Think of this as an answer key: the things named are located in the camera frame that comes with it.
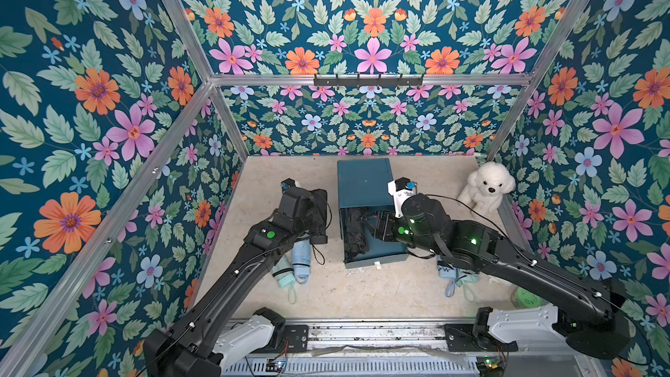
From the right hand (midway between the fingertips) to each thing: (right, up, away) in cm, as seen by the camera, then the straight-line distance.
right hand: (369, 219), depth 64 cm
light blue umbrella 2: (+27, -20, +20) cm, 39 cm away
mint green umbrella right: (+31, -21, +18) cm, 42 cm away
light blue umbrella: (-22, -17, +23) cm, 36 cm away
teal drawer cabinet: (-1, +9, +20) cm, 21 cm away
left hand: (-13, +1, +13) cm, 19 cm away
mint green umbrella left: (-27, -21, +20) cm, 40 cm away
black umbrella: (-5, -2, +13) cm, 14 cm away
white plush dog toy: (+42, +7, +26) cm, 50 cm away
